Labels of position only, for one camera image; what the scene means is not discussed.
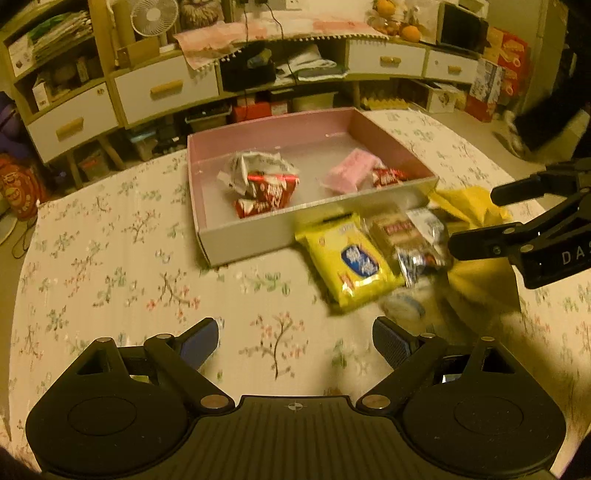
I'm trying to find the cat picture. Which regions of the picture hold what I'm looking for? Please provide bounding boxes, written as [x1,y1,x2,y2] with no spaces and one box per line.
[179,0,224,31]

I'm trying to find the floral tablecloth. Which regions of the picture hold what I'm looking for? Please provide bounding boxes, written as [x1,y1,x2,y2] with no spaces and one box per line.
[0,108,591,480]

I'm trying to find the white printed snack bag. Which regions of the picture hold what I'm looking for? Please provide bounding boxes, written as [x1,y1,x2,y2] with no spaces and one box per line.
[217,150,300,196]

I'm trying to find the yellow chips snack bag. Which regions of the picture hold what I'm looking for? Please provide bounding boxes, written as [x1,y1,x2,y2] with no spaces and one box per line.
[295,214,405,311]

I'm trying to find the pink cloth on cabinet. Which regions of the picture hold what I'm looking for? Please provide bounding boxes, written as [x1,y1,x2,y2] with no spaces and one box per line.
[174,13,388,71]

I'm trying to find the pink snack packet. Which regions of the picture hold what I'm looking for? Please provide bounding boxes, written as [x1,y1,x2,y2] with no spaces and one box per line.
[320,148,384,194]

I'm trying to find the large yellow snack bag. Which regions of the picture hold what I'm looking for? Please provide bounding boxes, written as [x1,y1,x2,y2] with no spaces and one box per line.
[429,186,520,313]

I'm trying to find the red box under cabinet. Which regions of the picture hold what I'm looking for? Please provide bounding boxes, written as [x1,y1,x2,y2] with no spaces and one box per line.
[231,101,290,123]

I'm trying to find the red orange gift boxes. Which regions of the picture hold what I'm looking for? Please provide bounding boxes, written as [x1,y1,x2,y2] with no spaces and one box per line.
[466,26,529,123]

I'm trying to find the oranges on cabinet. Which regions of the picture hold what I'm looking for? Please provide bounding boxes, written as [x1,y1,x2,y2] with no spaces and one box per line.
[367,0,423,43]

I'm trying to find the yellow egg carton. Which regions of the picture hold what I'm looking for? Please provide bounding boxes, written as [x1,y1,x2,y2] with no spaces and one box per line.
[361,96,409,111]

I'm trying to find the clear plastic storage bin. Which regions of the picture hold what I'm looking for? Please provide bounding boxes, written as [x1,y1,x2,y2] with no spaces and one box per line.
[291,92,336,112]

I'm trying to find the red snack packet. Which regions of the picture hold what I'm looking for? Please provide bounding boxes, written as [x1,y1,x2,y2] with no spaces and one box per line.
[235,172,300,219]

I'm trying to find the orange red round bag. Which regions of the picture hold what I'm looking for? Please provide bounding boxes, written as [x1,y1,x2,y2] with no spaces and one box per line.
[0,153,49,221]

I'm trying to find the black microwave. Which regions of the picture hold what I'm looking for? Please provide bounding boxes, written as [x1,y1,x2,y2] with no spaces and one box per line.
[436,2,489,54]

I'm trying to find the white desk fan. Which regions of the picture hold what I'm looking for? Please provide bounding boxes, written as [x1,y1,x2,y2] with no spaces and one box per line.
[130,0,179,47]

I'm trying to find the pink and silver cardboard box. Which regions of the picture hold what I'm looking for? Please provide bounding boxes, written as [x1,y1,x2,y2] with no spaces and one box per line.
[187,108,438,267]

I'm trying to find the brown beef snack packet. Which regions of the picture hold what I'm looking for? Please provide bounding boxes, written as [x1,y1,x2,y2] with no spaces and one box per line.
[365,208,449,287]

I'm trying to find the white and wood cabinet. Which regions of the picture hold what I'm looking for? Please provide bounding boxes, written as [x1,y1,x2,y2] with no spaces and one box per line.
[0,0,482,167]

